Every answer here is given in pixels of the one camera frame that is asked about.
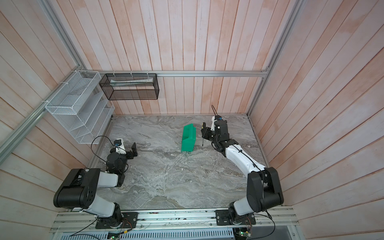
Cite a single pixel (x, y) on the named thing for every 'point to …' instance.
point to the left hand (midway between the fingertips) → (129, 145)
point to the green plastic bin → (189, 138)
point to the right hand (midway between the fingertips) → (202, 129)
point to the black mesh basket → (130, 86)
